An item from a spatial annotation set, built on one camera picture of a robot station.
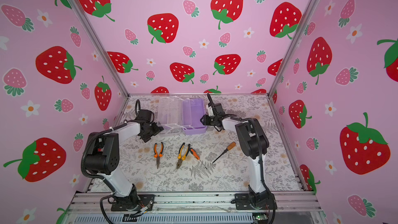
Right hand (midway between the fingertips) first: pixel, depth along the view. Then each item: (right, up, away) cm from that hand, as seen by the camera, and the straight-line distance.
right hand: (201, 119), depth 102 cm
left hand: (-28, -7, -4) cm, 29 cm away
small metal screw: (+18, -20, -11) cm, 29 cm away
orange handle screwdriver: (+18, -16, -9) cm, 26 cm away
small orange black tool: (-4, -19, -13) cm, 23 cm away
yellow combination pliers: (-12, -20, -14) cm, 27 cm away
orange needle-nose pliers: (-26, -20, -13) cm, 36 cm away
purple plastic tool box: (-18, +3, +9) cm, 21 cm away
